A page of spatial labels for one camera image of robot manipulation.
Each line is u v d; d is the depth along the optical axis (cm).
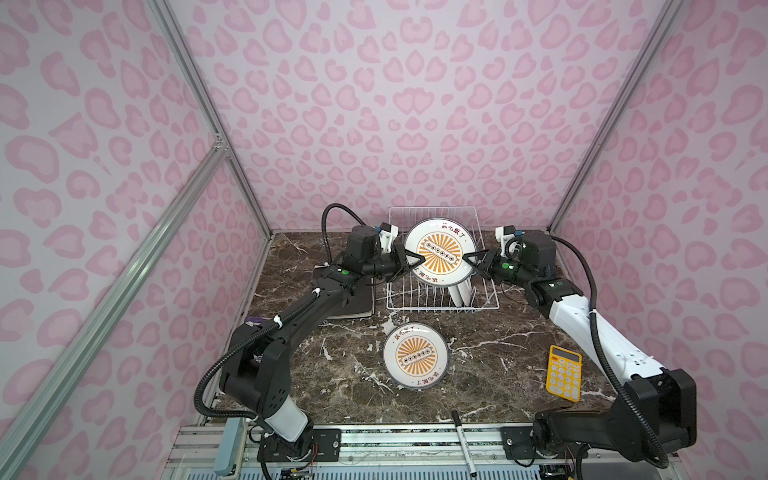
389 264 71
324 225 65
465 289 90
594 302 54
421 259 78
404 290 101
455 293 87
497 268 70
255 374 43
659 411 40
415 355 88
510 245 69
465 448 72
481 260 73
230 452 68
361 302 94
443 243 80
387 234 76
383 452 72
